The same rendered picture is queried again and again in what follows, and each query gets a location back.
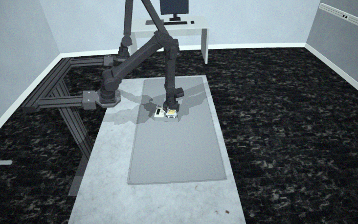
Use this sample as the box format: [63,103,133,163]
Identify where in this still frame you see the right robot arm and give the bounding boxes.
[100,30,184,104]

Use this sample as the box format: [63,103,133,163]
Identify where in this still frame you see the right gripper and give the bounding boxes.
[162,100,180,113]

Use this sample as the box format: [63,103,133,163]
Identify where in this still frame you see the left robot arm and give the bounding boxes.
[117,0,180,59]

